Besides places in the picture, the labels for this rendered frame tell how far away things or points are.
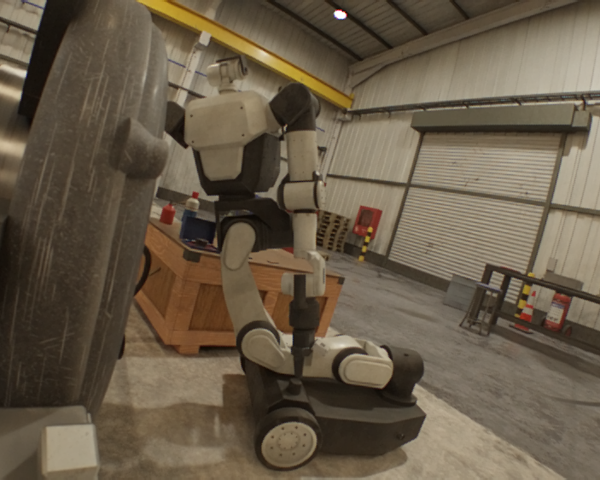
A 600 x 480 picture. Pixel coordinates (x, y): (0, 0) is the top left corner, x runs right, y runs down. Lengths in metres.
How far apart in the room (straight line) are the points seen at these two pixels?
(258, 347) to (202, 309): 0.53
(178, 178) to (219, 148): 10.66
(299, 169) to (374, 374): 0.75
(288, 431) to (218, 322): 0.74
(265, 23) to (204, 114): 12.51
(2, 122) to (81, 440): 0.35
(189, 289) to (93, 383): 1.15
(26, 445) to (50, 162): 0.23
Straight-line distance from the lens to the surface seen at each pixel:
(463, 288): 6.56
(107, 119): 0.33
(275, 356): 1.15
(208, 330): 1.65
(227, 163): 1.02
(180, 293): 1.50
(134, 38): 0.41
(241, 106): 1.01
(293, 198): 0.98
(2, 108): 0.51
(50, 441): 0.32
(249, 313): 1.14
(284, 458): 1.15
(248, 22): 13.24
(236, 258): 1.05
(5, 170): 0.47
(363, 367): 1.27
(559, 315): 7.71
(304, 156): 1.00
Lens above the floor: 0.73
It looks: 2 degrees down
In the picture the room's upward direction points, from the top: 17 degrees clockwise
